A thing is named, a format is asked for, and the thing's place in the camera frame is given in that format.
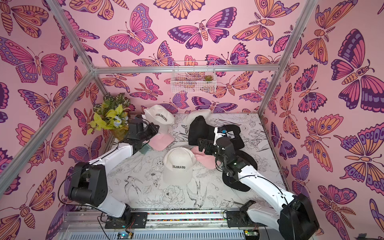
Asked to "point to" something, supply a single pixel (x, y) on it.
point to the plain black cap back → (199, 129)
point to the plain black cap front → (235, 181)
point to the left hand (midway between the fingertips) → (162, 124)
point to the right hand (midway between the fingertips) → (205, 139)
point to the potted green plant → (112, 114)
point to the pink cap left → (160, 141)
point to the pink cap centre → (206, 160)
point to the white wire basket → (193, 76)
